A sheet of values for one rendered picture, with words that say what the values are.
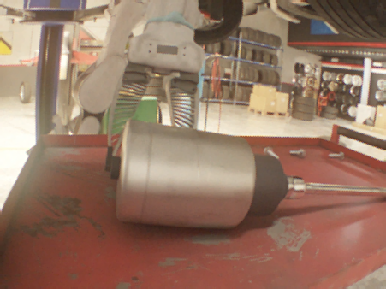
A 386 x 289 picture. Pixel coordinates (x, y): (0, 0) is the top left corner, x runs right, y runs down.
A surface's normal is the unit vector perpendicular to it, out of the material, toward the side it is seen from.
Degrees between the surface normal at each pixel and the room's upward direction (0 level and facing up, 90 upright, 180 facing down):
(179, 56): 79
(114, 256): 0
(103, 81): 90
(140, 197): 96
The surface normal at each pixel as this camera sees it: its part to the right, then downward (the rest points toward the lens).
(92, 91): 0.49, 0.22
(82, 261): 0.10, -0.97
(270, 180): 0.30, -0.28
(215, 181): 0.29, -0.07
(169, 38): 0.28, 0.20
